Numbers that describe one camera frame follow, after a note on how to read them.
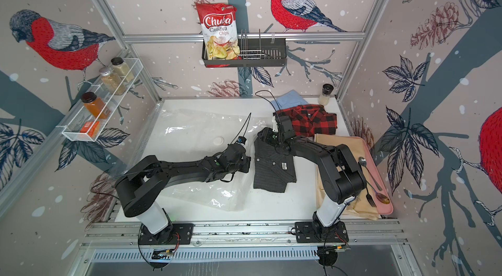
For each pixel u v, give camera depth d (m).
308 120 1.07
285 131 0.74
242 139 0.81
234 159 0.70
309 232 0.73
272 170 0.88
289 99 1.18
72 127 0.66
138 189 0.45
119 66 0.80
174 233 0.73
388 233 0.74
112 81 0.75
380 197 0.81
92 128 0.65
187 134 1.05
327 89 1.10
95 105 0.67
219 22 0.81
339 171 0.48
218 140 1.01
